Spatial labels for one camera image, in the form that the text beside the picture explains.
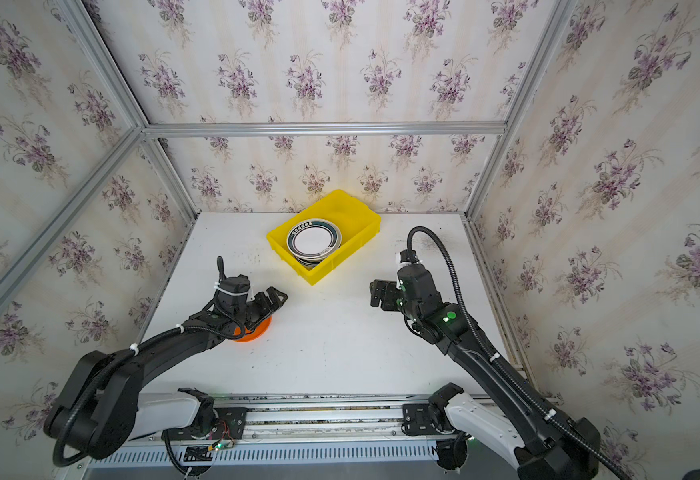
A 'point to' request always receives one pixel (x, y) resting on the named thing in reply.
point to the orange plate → (259, 331)
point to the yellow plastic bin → (359, 226)
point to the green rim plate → (314, 239)
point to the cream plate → (310, 259)
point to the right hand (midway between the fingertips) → (382, 287)
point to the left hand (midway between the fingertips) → (279, 300)
